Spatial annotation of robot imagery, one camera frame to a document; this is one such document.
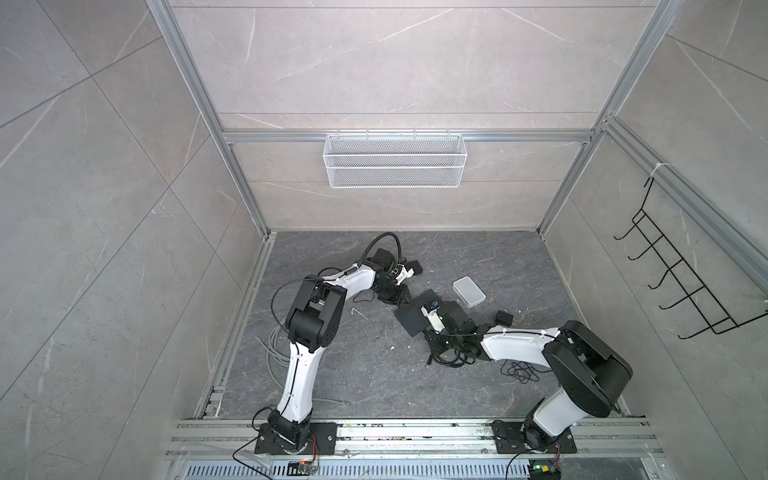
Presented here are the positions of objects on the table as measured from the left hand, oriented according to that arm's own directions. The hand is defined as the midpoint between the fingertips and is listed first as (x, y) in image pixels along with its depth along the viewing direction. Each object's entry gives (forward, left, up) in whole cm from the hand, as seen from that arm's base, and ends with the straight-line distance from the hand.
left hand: (412, 301), depth 97 cm
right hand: (-10, -4, -2) cm, 11 cm away
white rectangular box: (+4, -20, -1) cm, 20 cm away
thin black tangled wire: (-23, -30, -1) cm, 38 cm away
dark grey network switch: (-5, 0, -1) cm, 5 cm away
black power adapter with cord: (+4, +8, +18) cm, 20 cm away
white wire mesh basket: (+40, +6, +28) cm, 49 cm away
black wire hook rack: (-24, -58, +32) cm, 70 cm away
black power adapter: (-6, -30, -2) cm, 31 cm away
